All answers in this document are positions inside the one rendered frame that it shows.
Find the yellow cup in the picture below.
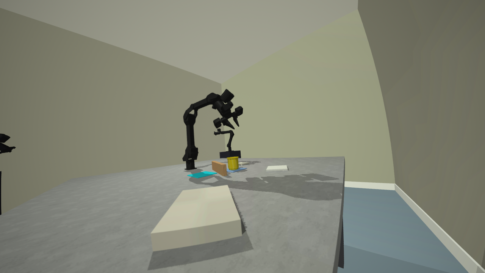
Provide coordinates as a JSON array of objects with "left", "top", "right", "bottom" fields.
[{"left": 227, "top": 157, "right": 239, "bottom": 170}]

